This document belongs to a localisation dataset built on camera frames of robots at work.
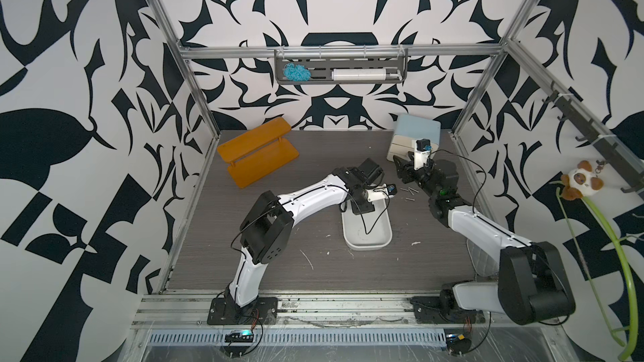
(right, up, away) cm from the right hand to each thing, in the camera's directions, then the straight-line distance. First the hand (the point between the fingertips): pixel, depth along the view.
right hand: (399, 150), depth 85 cm
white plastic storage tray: (-13, -22, -19) cm, 31 cm away
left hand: (-12, -15, +4) cm, 19 cm away
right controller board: (+13, -54, -13) cm, 57 cm away
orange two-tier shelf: (-53, 0, +24) cm, 58 cm away
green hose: (+36, -39, -31) cm, 61 cm away
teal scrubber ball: (-35, +28, +7) cm, 45 cm away
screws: (+1, -12, -8) cm, 15 cm away
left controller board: (-49, -54, -12) cm, 74 cm away
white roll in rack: (-11, +27, +5) cm, 29 cm away
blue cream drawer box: (+10, +9, +19) cm, 24 cm away
